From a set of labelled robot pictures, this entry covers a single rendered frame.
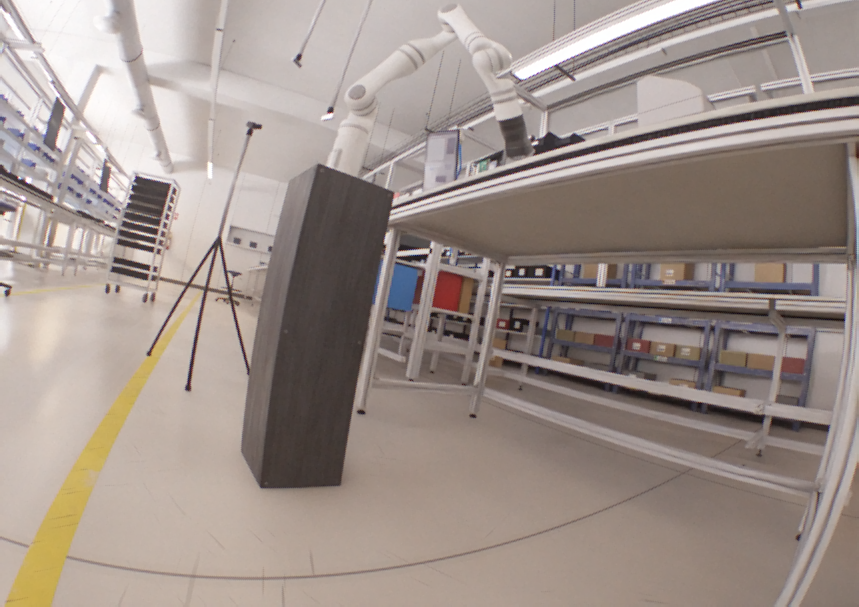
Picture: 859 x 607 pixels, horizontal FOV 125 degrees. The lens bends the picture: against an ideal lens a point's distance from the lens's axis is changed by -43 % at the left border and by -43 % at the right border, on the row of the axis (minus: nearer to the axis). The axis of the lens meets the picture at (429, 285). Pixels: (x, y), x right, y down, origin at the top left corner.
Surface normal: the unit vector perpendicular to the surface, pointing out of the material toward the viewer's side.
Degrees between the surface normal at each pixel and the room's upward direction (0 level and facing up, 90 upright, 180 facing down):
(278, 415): 90
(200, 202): 90
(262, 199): 90
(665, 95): 90
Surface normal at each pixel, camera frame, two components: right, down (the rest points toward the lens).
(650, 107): -0.87, -0.20
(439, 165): -0.56, 0.02
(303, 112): 0.52, 0.03
